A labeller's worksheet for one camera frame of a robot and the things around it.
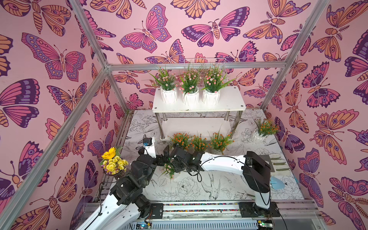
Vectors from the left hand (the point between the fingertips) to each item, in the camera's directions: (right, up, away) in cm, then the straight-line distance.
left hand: (162, 144), depth 70 cm
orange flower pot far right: (+61, +2, +26) cm, 66 cm away
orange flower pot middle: (+20, -2, +14) cm, 24 cm away
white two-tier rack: (+23, +13, +45) cm, 52 cm away
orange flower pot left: (+9, +1, +13) cm, 16 cm away
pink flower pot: (+3, -13, +3) cm, 14 cm away
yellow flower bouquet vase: (-22, -8, -4) cm, 24 cm away
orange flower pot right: (+31, 0, +14) cm, 34 cm away
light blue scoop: (+64, -24, +11) cm, 69 cm away
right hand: (+5, -13, +14) cm, 20 cm away
